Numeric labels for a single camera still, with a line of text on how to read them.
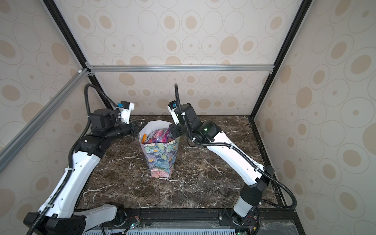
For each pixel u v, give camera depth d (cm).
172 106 57
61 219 38
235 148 44
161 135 74
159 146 69
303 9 69
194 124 49
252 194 41
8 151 51
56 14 69
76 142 49
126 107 58
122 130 58
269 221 73
